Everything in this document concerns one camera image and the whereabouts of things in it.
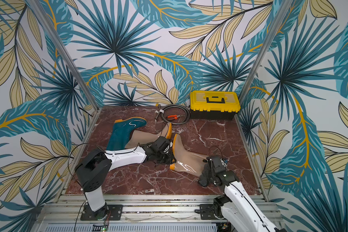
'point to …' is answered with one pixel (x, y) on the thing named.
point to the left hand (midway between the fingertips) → (174, 163)
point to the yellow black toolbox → (213, 105)
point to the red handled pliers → (175, 116)
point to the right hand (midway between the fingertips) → (206, 171)
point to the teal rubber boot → (121, 132)
